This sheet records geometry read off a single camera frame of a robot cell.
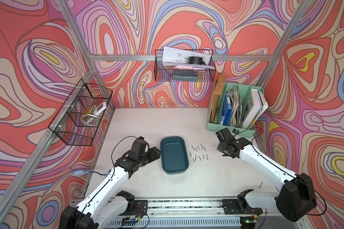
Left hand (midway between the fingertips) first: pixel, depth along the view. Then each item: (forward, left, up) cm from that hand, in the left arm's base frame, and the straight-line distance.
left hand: (158, 153), depth 81 cm
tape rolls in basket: (+10, +33, +21) cm, 41 cm away
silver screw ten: (+5, -20, -12) cm, 24 cm away
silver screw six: (+1, -22, -12) cm, 25 cm away
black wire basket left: (+8, +39, +21) cm, 45 cm away
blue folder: (+26, -44, +8) cm, 51 cm away
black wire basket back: (+54, -3, +19) cm, 57 cm away
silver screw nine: (+5, -29, -12) cm, 32 cm away
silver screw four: (+8, -24, -13) cm, 29 cm away
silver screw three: (+11, -28, -11) cm, 32 cm away
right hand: (+3, -40, -2) cm, 40 cm away
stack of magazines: (+26, -52, 0) cm, 58 cm away
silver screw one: (+9, -22, -12) cm, 27 cm away
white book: (+25, -59, +14) cm, 66 cm away
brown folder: (+31, -36, +21) cm, 52 cm away
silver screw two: (+11, -26, -12) cm, 30 cm away
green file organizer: (+43, -59, +12) cm, 74 cm away
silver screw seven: (+3, -23, -12) cm, 26 cm away
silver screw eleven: (+2, -31, -12) cm, 33 cm away
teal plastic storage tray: (+5, -9, -12) cm, 16 cm away
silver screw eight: (+3, -26, -12) cm, 29 cm away
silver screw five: (+9, -30, -12) cm, 34 cm away
